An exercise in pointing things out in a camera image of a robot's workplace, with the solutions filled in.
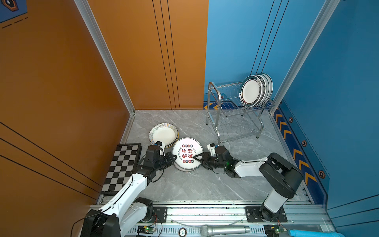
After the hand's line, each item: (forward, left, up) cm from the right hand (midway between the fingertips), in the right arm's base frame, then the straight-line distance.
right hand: (195, 159), depth 84 cm
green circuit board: (-32, +24, -9) cm, 41 cm away
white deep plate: (+23, +22, -4) cm, 32 cm away
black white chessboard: (+1, +44, -5) cm, 44 cm away
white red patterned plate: (-5, +4, -3) cm, 7 cm away
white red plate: (+6, +6, +2) cm, 8 cm away
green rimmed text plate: (+29, -32, +27) cm, 51 cm away
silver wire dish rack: (+35, -26, -3) cm, 44 cm away
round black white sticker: (-33, +6, -9) cm, 35 cm away
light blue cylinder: (-33, -45, -6) cm, 57 cm away
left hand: (+2, +10, +3) cm, 11 cm away
